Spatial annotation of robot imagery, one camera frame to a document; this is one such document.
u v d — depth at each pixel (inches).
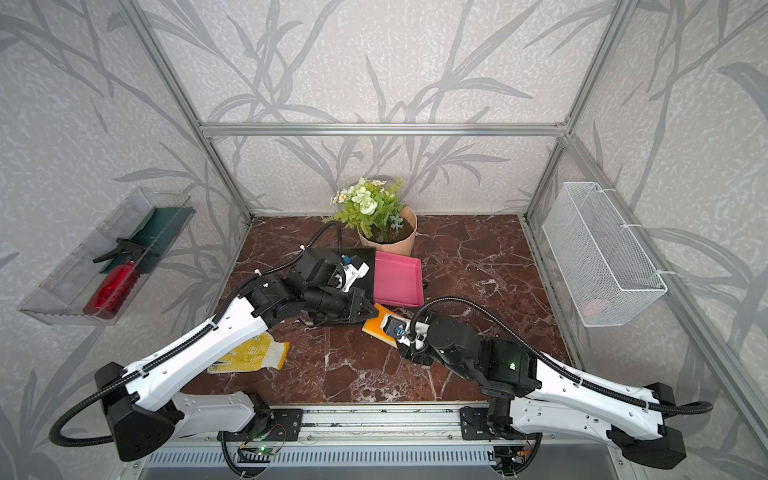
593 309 28.2
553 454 27.6
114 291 22.6
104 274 25.6
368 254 34.0
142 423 15.5
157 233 29.9
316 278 21.5
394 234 39.1
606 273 24.3
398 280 35.9
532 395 17.3
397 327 20.0
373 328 26.1
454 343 17.1
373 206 32.4
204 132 36.9
